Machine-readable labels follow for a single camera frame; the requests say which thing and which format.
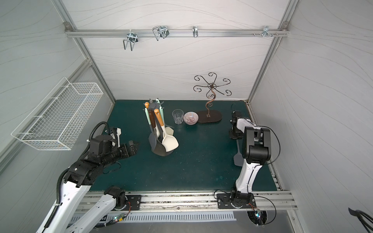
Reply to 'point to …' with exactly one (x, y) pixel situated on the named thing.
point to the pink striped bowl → (191, 118)
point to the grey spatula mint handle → (238, 158)
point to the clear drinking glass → (178, 116)
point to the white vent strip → (143, 216)
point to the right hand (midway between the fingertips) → (239, 136)
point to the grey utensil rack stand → (159, 150)
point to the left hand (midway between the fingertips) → (132, 145)
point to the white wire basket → (59, 120)
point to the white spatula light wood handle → (168, 143)
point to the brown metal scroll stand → (210, 116)
